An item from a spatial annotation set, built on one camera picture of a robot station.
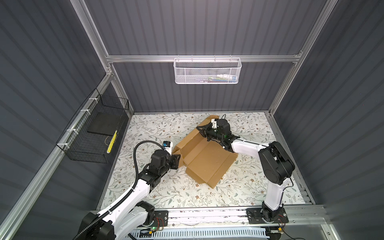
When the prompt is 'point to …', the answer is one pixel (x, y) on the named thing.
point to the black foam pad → (106, 123)
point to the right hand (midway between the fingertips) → (196, 128)
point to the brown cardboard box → (206, 161)
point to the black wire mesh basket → (87, 138)
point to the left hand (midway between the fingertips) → (177, 155)
